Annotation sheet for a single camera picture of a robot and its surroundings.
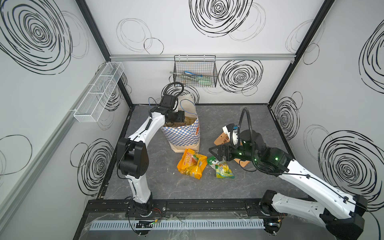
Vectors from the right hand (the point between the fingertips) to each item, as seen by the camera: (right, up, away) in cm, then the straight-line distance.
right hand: (213, 149), depth 66 cm
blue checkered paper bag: (-14, +4, +15) cm, 21 cm away
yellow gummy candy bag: (-10, -12, +17) cm, 23 cm away
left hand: (-16, +15, +25) cm, 34 cm away
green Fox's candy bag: (+7, -14, +15) cm, 21 cm away
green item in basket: (-7, +36, +21) cm, 42 cm away
